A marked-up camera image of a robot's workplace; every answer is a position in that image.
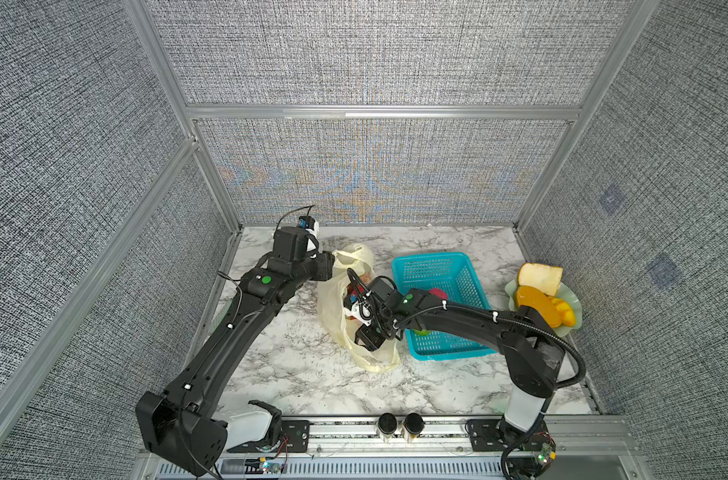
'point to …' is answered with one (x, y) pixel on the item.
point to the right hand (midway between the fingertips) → (357, 333)
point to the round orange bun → (527, 296)
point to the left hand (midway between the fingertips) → (330, 253)
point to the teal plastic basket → (453, 273)
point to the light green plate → (565, 294)
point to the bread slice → (543, 277)
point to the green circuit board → (271, 468)
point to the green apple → (422, 332)
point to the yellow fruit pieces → (566, 311)
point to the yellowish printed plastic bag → (347, 262)
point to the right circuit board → (546, 455)
